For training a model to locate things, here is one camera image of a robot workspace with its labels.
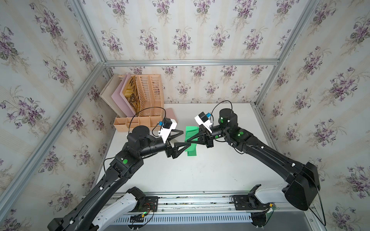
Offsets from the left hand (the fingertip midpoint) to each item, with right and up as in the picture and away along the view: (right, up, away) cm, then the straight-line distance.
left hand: (187, 140), depth 58 cm
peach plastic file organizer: (-29, +33, +53) cm, 69 cm away
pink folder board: (-42, +21, +29) cm, 56 cm away
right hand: (+2, -1, +3) cm, 4 cm away
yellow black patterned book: (-39, +27, +40) cm, 62 cm away
